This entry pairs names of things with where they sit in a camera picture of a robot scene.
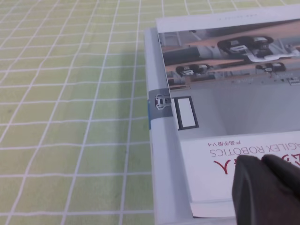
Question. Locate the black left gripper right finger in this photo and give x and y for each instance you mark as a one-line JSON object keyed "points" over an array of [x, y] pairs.
{"points": [[287, 198]]}

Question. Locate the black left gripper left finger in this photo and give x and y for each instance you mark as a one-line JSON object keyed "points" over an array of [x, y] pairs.
{"points": [[258, 194]]}

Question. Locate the bottom white manual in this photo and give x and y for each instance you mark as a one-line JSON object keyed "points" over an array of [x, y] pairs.
{"points": [[171, 203]]}

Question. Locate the top Agilex product manual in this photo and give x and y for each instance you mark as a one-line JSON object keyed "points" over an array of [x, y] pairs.
{"points": [[234, 89]]}

